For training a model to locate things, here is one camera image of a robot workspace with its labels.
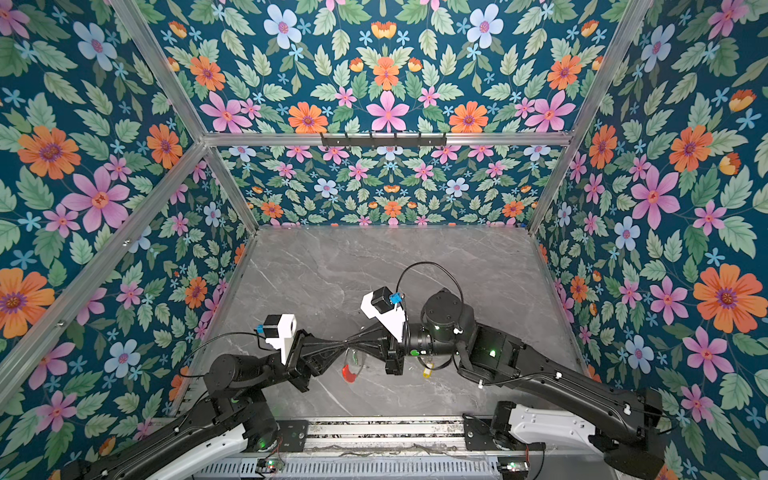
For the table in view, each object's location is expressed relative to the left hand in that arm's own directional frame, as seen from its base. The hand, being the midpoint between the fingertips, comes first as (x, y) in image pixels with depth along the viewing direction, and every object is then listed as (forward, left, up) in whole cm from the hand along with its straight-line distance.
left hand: (341, 352), depth 50 cm
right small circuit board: (-17, -36, -37) cm, 54 cm away
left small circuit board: (-12, +23, -37) cm, 45 cm away
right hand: (+2, -2, 0) cm, 3 cm away
